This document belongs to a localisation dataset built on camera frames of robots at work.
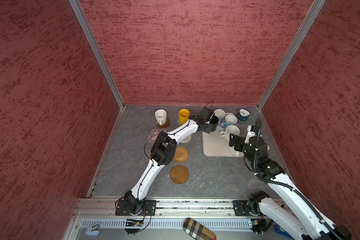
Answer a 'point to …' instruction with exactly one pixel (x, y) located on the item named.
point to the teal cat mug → (243, 115)
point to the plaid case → (194, 229)
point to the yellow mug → (183, 115)
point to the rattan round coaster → (181, 154)
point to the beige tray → (214, 145)
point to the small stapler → (93, 231)
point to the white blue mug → (230, 120)
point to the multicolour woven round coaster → (186, 139)
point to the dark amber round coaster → (166, 125)
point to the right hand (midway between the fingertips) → (235, 139)
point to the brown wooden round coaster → (179, 174)
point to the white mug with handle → (161, 116)
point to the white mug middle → (230, 129)
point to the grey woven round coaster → (178, 122)
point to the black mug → (214, 121)
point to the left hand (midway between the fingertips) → (207, 128)
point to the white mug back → (220, 113)
